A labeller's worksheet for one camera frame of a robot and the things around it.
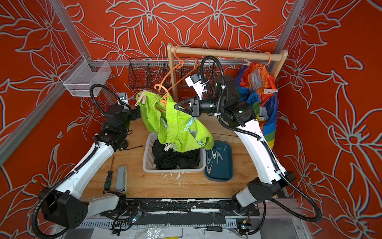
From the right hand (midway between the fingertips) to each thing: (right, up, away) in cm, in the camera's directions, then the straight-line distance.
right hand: (177, 104), depth 53 cm
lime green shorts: (+2, -11, +10) cm, 15 cm away
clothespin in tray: (+20, -28, +37) cm, 50 cm away
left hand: (-28, +3, +21) cm, 35 cm away
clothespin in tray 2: (+16, -35, +32) cm, 50 cm away
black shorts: (-10, -30, +32) cm, 45 cm away
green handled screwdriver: (-40, -39, +26) cm, 62 cm away
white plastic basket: (-19, -32, +29) cm, 47 cm away
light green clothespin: (+23, -28, +37) cm, 52 cm away
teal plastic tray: (+22, -32, +34) cm, 52 cm away
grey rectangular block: (-32, -38, +25) cm, 55 cm away
